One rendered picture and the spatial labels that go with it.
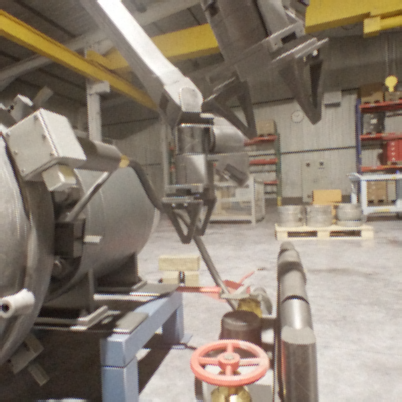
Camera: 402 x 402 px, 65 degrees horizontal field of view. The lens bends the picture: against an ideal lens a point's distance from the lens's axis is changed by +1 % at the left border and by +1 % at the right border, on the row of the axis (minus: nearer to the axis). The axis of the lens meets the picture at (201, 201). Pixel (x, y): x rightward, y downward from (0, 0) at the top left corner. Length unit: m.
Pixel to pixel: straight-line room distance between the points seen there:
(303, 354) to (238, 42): 0.29
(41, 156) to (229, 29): 0.43
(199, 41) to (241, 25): 12.45
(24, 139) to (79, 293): 0.62
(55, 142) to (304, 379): 0.56
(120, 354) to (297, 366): 0.82
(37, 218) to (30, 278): 0.12
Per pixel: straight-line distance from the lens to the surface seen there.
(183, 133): 0.56
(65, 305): 1.21
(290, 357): 0.26
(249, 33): 0.37
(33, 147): 0.68
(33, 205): 0.71
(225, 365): 0.32
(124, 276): 1.46
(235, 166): 0.54
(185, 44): 12.99
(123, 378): 1.07
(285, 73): 0.34
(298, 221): 4.68
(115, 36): 0.70
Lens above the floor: 0.65
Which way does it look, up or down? 1 degrees down
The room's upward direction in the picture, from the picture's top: 3 degrees counter-clockwise
